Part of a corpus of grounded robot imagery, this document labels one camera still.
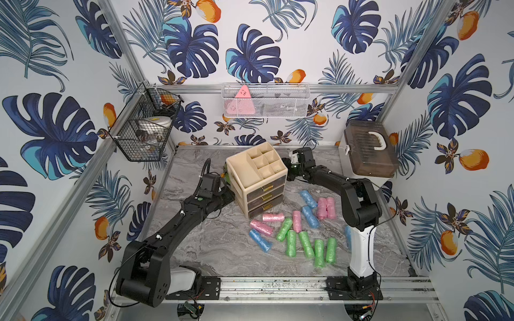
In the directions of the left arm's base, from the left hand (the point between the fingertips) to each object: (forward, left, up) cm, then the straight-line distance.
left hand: (232, 191), depth 86 cm
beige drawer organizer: (+2, -10, +9) cm, 14 cm away
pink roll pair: (-1, -41, -11) cm, 42 cm away
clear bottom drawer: (-2, -15, -8) cm, 17 cm away
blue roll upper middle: (+6, -35, -11) cm, 38 cm away
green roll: (-16, -26, -11) cm, 33 cm away
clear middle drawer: (-2, -15, 0) cm, 15 cm away
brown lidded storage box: (+26, -64, +3) cm, 69 cm away
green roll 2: (-19, -33, -11) cm, 40 cm away
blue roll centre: (-5, -36, -11) cm, 38 cm away
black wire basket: (+14, +35, +23) cm, 44 cm away
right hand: (+18, -18, -3) cm, 25 cm away
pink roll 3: (-6, -29, -12) cm, 32 cm away
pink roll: (-5, -18, -11) cm, 22 cm away
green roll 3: (-21, -37, -11) cm, 44 cm away
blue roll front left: (-15, -11, -12) cm, 22 cm away
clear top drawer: (-5, -10, +8) cm, 14 cm away
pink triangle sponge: (+33, -2, +22) cm, 39 cm away
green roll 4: (-18, -42, -11) cm, 47 cm away
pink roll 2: (-10, -13, -12) cm, 20 cm away
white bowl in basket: (+18, +30, +21) cm, 41 cm away
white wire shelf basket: (+36, -7, +22) cm, 43 cm away
